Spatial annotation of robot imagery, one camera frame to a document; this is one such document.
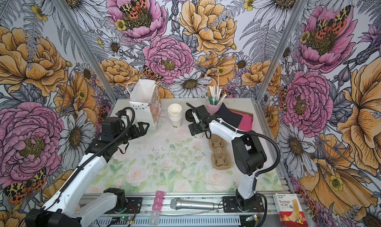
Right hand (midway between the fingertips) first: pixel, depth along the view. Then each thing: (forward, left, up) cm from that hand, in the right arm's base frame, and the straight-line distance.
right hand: (198, 130), depth 94 cm
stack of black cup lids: (+14, +6, -3) cm, 16 cm away
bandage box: (-44, -40, -5) cm, 60 cm away
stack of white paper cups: (+6, +14, +8) cm, 18 cm away
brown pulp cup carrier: (-17, -12, -5) cm, 21 cm away
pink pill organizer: (-43, +22, -5) cm, 49 cm away
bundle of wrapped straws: (+23, -12, +6) cm, 27 cm away
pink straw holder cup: (+14, -10, +4) cm, 17 cm away
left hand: (-8, +30, +12) cm, 33 cm away
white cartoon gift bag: (+7, +29, +19) cm, 35 cm away
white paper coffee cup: (-1, -2, -5) cm, 6 cm away
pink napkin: (+7, -32, -4) cm, 33 cm away
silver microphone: (-39, +8, -4) cm, 40 cm away
